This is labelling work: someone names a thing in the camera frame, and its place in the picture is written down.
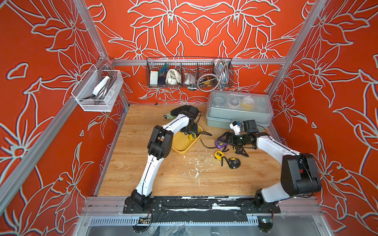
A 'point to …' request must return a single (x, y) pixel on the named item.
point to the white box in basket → (153, 77)
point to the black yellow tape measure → (234, 162)
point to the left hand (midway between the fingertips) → (191, 129)
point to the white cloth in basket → (173, 77)
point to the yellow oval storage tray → (181, 143)
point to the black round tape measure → (240, 150)
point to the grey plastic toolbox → (225, 106)
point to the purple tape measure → (220, 143)
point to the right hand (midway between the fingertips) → (221, 140)
